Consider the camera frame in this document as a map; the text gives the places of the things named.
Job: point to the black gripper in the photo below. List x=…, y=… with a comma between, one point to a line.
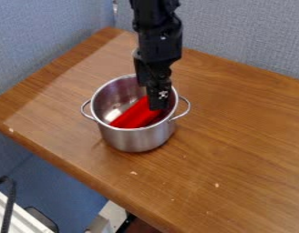
x=160, y=47

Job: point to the stainless steel pot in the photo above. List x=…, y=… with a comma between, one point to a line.
x=131, y=128

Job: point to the red rectangular block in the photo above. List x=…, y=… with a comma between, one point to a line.
x=137, y=116

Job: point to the white appliance with black edge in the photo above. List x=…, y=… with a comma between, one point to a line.
x=22, y=221

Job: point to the white table frame bracket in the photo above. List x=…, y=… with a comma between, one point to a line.
x=110, y=220

